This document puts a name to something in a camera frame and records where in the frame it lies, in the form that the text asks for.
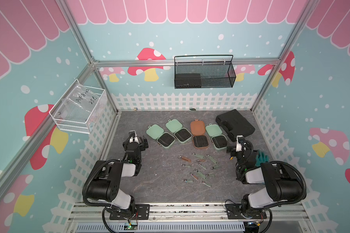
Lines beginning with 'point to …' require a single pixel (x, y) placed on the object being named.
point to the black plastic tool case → (235, 124)
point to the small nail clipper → (188, 180)
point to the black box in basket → (187, 80)
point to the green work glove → (261, 158)
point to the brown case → (200, 141)
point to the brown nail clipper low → (194, 176)
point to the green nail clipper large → (212, 159)
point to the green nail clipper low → (207, 184)
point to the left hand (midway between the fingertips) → (137, 139)
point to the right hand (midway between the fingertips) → (236, 139)
